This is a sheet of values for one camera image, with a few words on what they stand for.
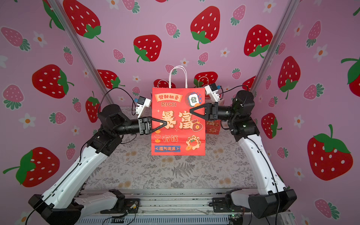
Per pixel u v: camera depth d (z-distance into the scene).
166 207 0.75
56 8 0.68
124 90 0.48
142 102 0.52
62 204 0.39
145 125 0.50
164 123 0.53
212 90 0.53
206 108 0.52
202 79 0.92
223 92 0.53
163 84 1.07
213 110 0.48
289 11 0.70
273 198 0.37
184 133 0.52
